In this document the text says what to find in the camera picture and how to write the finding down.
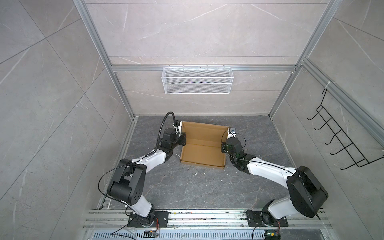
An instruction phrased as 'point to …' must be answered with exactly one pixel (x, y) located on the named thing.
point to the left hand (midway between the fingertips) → (185, 129)
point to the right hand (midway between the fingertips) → (225, 137)
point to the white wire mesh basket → (197, 80)
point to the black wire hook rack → (360, 160)
